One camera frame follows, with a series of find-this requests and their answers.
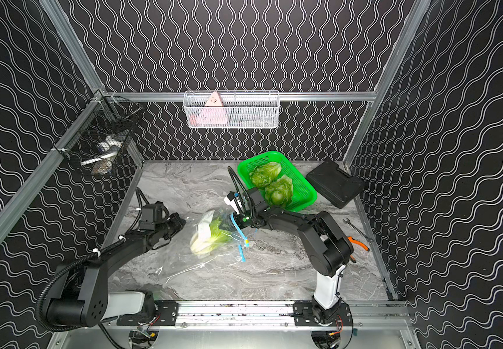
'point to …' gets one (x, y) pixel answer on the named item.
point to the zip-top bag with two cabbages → (229, 251)
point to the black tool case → (334, 185)
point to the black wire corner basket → (95, 142)
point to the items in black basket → (102, 163)
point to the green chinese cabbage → (262, 175)
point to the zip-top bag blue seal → (244, 238)
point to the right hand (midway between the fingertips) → (224, 224)
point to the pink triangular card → (213, 112)
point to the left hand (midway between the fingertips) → (185, 217)
